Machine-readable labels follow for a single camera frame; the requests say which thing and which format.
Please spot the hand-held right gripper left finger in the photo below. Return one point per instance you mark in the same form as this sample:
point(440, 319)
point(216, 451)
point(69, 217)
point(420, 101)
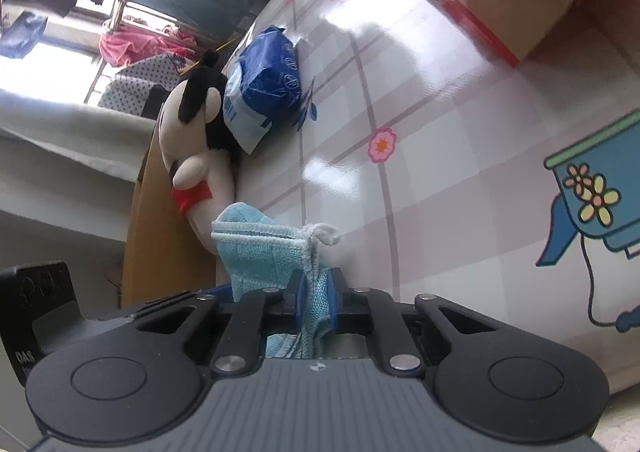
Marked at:
point(300, 292)

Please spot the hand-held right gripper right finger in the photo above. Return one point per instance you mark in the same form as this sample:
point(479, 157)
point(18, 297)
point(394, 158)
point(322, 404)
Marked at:
point(334, 292)

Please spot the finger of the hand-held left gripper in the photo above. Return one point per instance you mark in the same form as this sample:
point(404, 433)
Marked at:
point(220, 291)

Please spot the light blue towel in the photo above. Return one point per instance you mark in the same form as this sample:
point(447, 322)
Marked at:
point(260, 257)

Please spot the brown cardboard box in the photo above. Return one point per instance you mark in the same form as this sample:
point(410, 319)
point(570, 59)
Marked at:
point(155, 242)

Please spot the white plush doll red top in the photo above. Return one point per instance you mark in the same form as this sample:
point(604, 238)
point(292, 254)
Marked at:
point(175, 131)

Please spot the plaid floral tablecloth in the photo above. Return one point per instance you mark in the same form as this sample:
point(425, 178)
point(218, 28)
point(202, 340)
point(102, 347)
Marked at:
point(450, 156)

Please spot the blue and white plastic packet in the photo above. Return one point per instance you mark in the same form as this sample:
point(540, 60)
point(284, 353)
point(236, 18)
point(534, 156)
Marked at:
point(265, 76)

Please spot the white polka dot cloth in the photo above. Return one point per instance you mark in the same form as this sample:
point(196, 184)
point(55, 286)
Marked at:
point(135, 86)

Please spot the yellow stick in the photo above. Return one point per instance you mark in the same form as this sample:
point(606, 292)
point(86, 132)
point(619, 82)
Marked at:
point(210, 56)

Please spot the pink hanging clothes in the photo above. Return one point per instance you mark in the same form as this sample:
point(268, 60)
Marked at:
point(130, 44)

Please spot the blue hanging cloth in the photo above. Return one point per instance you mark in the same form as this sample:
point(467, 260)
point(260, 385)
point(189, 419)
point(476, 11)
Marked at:
point(22, 36)

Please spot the metal railing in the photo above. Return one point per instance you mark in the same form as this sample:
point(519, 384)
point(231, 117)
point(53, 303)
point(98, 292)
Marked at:
point(115, 11)

